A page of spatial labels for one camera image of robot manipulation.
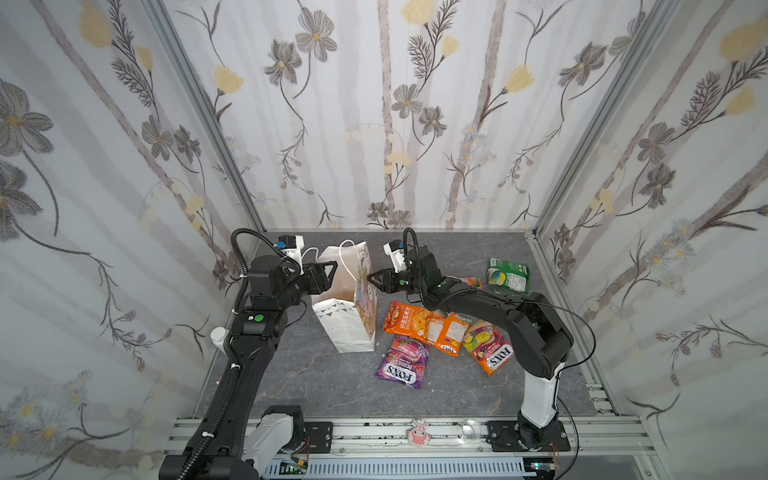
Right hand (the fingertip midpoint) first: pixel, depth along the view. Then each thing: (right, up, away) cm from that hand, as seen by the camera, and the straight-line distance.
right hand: (365, 268), depth 83 cm
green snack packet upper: (+49, -3, +21) cm, 53 cm away
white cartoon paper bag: (-3, -9, -12) cm, 16 cm away
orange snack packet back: (+36, -6, +18) cm, 41 cm away
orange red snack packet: (+15, -18, +10) cm, 25 cm away
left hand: (-10, +3, -10) cm, 14 cm away
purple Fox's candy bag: (+11, -27, +1) cm, 29 cm away
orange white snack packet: (+27, -19, +7) cm, 34 cm away
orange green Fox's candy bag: (+36, -23, +3) cm, 43 cm away
